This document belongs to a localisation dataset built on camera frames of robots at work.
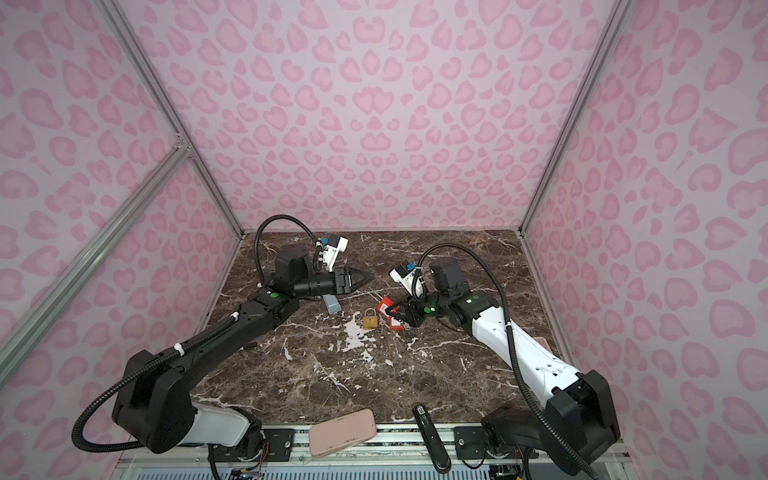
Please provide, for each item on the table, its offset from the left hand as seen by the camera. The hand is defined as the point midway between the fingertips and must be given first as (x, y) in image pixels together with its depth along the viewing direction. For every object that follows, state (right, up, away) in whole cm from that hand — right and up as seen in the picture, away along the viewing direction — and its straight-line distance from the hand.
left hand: (372, 274), depth 73 cm
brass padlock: (-2, -15, +21) cm, 27 cm away
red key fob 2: (+3, -7, +2) cm, 8 cm away
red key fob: (+6, -17, +20) cm, 26 cm away
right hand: (+5, -8, +1) cm, 10 cm away
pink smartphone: (-10, -40, +1) cm, 41 cm away
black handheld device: (+14, -39, -1) cm, 42 cm away
